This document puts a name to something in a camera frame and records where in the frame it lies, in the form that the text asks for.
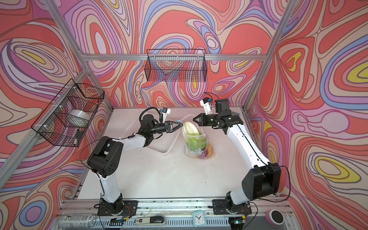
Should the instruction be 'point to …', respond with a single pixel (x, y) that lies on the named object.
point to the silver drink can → (76, 221)
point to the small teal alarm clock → (199, 218)
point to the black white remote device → (151, 221)
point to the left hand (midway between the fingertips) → (182, 126)
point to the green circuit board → (118, 221)
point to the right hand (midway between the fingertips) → (195, 122)
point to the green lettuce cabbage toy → (195, 142)
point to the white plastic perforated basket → (164, 142)
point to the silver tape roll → (77, 118)
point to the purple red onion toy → (204, 154)
